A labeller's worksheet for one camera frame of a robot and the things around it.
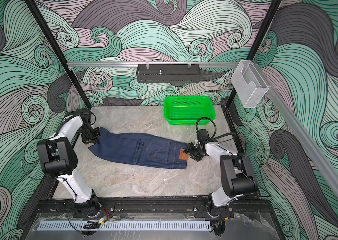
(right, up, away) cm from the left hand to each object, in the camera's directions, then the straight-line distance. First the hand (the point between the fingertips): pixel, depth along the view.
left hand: (99, 140), depth 89 cm
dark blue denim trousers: (+25, -7, +5) cm, 27 cm away
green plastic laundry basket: (+60, +20, +30) cm, 70 cm away
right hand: (+54, -9, +3) cm, 55 cm away
